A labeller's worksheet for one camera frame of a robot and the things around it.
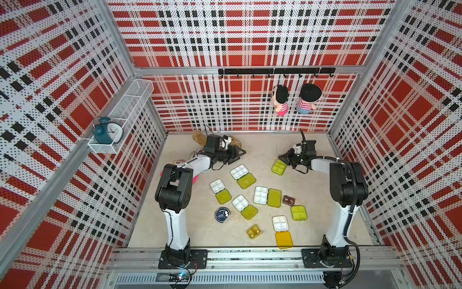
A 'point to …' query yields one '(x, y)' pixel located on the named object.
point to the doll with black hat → (308, 95)
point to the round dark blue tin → (222, 214)
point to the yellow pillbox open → (283, 237)
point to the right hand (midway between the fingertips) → (280, 154)
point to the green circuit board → (179, 277)
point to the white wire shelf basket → (126, 112)
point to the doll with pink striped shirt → (280, 99)
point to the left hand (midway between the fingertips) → (245, 153)
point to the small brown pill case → (289, 200)
